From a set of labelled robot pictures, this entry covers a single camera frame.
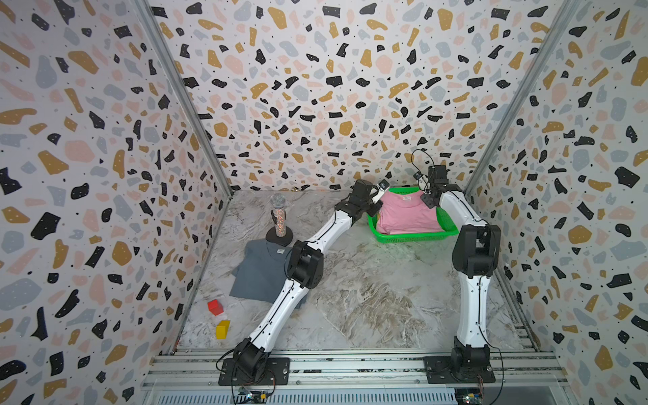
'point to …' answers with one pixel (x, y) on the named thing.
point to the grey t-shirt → (262, 272)
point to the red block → (215, 307)
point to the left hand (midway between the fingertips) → (382, 195)
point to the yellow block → (223, 329)
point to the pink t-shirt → (406, 213)
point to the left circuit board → (252, 397)
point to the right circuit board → (468, 396)
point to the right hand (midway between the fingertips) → (440, 191)
